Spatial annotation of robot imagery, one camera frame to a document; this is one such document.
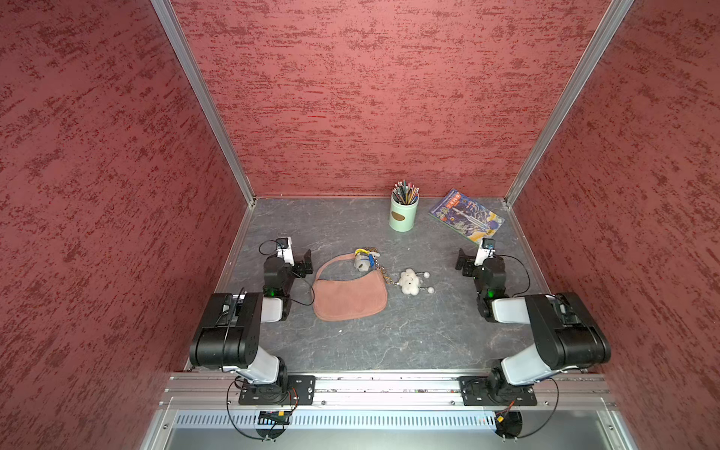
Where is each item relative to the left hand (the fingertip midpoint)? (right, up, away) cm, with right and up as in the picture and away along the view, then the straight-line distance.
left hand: (296, 254), depth 94 cm
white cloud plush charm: (+39, -9, -2) cm, 40 cm away
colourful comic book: (+66, +14, +20) cm, 70 cm away
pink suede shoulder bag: (+16, -15, -4) cm, 22 cm away
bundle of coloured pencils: (+39, +22, +9) cm, 46 cm away
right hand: (+61, 0, 0) cm, 61 cm away
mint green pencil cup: (+38, +13, +10) cm, 41 cm away
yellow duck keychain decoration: (+24, -2, +3) cm, 24 cm away
